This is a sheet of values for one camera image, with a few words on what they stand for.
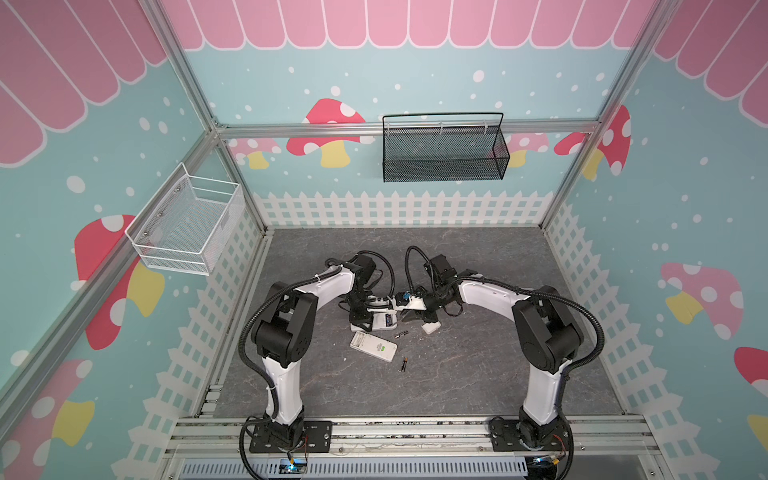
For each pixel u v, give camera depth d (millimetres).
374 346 889
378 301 831
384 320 940
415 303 800
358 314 849
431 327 943
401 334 917
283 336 514
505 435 733
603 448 769
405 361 868
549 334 504
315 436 744
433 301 791
